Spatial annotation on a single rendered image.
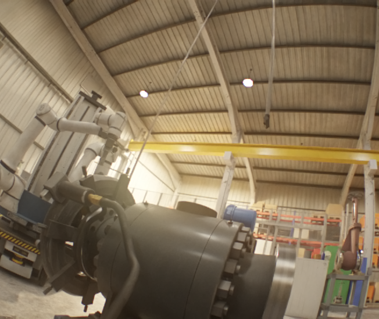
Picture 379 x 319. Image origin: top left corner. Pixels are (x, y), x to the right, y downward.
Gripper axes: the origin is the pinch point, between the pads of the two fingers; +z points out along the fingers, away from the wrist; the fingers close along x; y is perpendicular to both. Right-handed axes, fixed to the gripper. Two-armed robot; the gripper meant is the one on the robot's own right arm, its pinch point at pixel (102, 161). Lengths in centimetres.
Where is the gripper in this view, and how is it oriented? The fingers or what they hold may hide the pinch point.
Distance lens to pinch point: 135.3
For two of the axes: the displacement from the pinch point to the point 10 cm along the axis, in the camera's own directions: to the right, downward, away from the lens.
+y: 8.5, 3.9, 3.6
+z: -2.6, 9.0, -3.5
